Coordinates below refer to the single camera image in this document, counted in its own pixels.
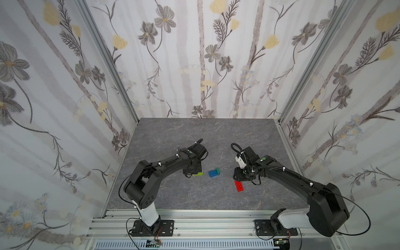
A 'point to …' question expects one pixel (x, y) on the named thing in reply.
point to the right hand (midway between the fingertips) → (238, 174)
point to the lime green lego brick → (199, 174)
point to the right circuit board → (283, 243)
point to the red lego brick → (239, 186)
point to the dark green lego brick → (219, 171)
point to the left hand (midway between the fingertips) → (198, 170)
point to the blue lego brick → (212, 173)
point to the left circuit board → (152, 243)
